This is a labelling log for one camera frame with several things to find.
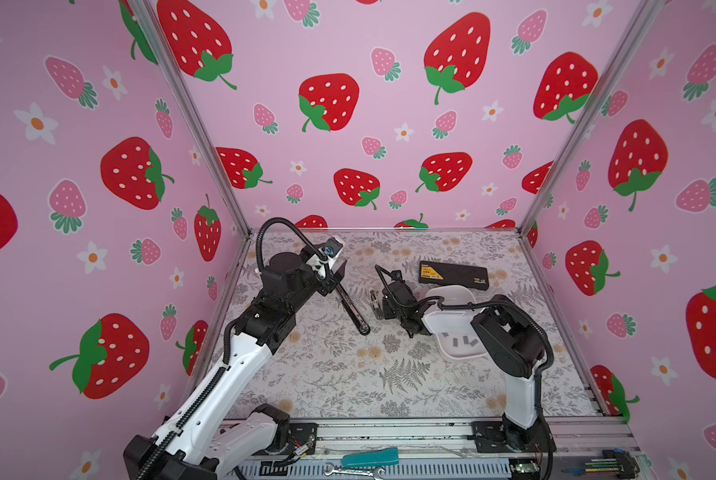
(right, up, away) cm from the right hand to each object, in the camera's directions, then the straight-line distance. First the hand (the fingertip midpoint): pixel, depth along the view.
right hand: (387, 299), depth 98 cm
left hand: (-15, +16, -28) cm, 36 cm away
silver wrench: (-15, -37, -28) cm, 49 cm away
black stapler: (-11, -3, -3) cm, 12 cm away
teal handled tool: (-3, -34, -27) cm, 44 cm away
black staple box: (+24, +8, +9) cm, 27 cm away
